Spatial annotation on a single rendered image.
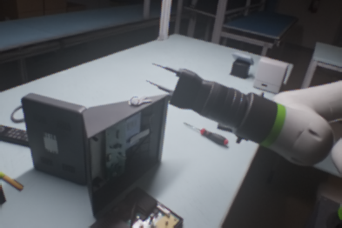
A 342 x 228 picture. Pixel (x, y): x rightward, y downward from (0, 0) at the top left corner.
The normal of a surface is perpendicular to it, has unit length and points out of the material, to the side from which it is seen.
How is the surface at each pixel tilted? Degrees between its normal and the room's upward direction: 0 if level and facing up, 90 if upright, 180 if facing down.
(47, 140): 90
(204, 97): 76
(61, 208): 0
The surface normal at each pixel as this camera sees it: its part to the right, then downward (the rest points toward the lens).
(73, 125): -0.26, 0.43
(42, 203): 0.11, -0.88
